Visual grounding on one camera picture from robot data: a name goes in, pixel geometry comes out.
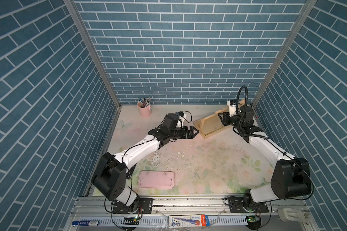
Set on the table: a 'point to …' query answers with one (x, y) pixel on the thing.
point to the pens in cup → (143, 103)
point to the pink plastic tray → (156, 179)
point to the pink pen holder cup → (145, 111)
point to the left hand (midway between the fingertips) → (196, 133)
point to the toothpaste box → (189, 221)
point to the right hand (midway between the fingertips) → (222, 113)
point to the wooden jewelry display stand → (211, 124)
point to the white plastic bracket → (292, 214)
